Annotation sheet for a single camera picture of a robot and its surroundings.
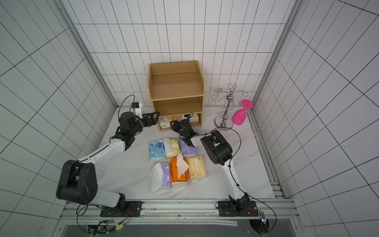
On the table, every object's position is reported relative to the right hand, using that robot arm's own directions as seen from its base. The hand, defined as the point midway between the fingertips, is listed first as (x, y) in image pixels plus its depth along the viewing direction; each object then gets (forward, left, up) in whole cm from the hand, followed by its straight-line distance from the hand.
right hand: (166, 124), depth 101 cm
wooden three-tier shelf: (+5, -9, +27) cm, 29 cm away
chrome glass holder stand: (+8, -42, -5) cm, 43 cm away
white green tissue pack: (-17, -6, -1) cm, 18 cm away
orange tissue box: (-31, -13, 0) cm, 34 cm away
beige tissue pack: (-29, -22, -2) cm, 36 cm away
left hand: (-5, +4, +15) cm, 17 cm away
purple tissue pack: (-19, -16, -2) cm, 25 cm away
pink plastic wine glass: (0, -48, +11) cm, 49 cm away
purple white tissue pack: (-36, -3, 0) cm, 36 cm away
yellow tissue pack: (+6, -20, 0) cm, 21 cm away
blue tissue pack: (-20, +3, -2) cm, 20 cm away
